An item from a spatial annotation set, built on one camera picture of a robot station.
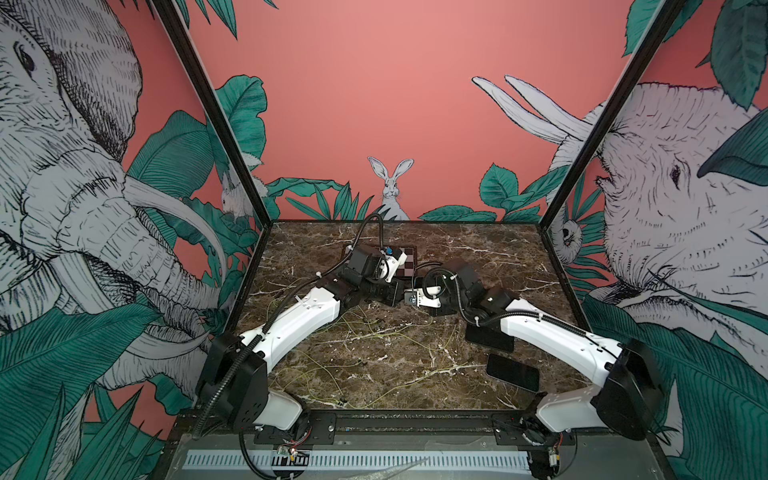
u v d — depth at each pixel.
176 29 0.72
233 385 0.41
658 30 0.71
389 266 0.68
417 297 0.69
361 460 0.70
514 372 0.84
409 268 0.67
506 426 0.73
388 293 0.70
